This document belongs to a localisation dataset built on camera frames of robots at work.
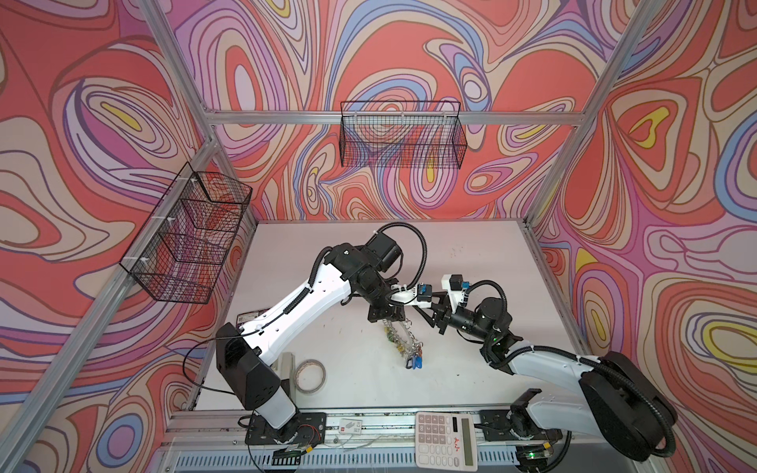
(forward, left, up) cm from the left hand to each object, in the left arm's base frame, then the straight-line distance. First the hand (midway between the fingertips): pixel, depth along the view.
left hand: (406, 314), depth 71 cm
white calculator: (-24, -9, -19) cm, 32 cm away
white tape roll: (-8, +26, -22) cm, 35 cm away
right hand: (+4, -4, -4) cm, 7 cm away
